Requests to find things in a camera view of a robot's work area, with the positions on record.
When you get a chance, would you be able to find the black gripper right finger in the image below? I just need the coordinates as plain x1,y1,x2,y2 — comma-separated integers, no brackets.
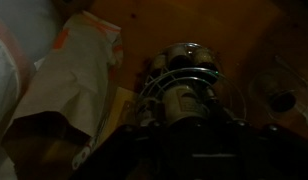
207,91,282,143

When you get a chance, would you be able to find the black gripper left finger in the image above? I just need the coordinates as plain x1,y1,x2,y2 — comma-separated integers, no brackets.
117,99,168,144

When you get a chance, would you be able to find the small white-label spice bottle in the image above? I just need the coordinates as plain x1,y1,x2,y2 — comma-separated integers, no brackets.
160,84,212,127

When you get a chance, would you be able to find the light-lid jar in rack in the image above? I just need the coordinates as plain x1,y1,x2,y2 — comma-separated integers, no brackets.
193,47,219,72

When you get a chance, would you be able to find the clear plastic measuring cup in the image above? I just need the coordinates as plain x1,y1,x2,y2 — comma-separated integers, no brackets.
248,54,308,134

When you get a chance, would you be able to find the brown paper bag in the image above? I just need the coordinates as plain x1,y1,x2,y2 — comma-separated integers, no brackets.
1,10,125,180

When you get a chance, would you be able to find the wooden dresser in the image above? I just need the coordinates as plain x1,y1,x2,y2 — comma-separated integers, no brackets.
57,0,308,144

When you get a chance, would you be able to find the chrome wire spice rack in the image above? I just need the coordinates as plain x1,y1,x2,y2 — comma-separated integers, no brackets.
136,41,247,128

